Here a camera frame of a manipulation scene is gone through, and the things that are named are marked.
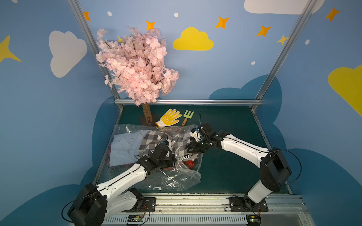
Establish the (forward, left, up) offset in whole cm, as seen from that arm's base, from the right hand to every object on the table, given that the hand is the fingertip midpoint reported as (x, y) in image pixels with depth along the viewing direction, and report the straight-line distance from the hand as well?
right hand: (190, 149), depth 83 cm
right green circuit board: (-31, -35, -15) cm, 49 cm away
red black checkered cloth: (-5, 0, -8) cm, 10 cm away
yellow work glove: (+34, +18, -12) cm, 40 cm away
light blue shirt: (+2, +43, -7) cm, 43 cm away
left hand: (-4, +8, -3) cm, 9 cm away
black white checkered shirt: (+6, +8, -4) cm, 11 cm away
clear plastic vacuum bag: (-14, +6, -10) cm, 18 cm away
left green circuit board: (-35, +27, -12) cm, 46 cm away
